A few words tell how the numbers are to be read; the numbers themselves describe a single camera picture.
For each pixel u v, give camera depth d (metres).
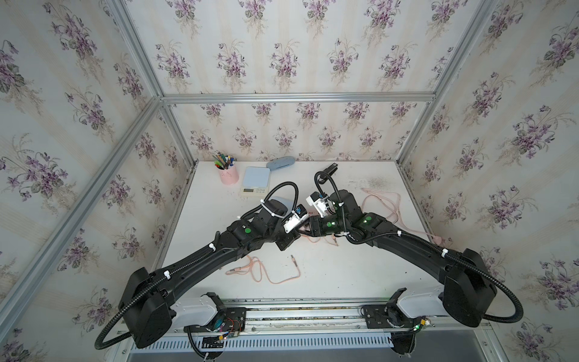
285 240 0.66
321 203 0.72
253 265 0.86
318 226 0.67
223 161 1.06
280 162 1.19
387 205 1.04
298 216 0.66
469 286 0.41
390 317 0.66
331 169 1.14
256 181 1.11
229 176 1.05
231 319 0.72
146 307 0.38
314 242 0.91
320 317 0.75
